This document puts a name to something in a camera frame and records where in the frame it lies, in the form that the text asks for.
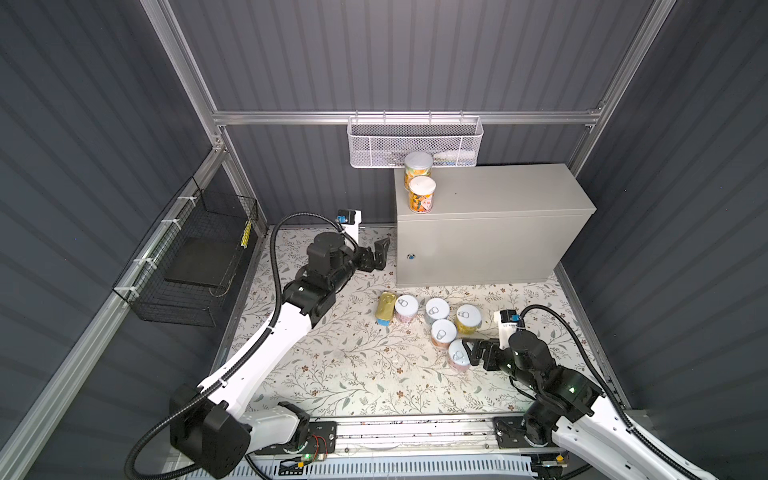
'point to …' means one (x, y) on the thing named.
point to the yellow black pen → (245, 237)
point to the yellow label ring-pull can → (468, 318)
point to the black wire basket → (196, 212)
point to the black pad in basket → (202, 260)
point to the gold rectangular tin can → (385, 307)
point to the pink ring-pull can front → (458, 358)
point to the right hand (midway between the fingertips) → (479, 343)
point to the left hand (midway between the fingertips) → (374, 236)
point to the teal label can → (436, 309)
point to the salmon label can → (443, 332)
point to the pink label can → (406, 308)
